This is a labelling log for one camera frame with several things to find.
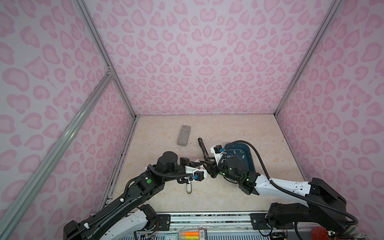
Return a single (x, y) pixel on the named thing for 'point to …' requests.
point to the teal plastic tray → (242, 150)
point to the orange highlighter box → (202, 234)
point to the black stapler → (203, 147)
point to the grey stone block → (183, 135)
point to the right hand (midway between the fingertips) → (203, 160)
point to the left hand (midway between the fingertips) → (201, 160)
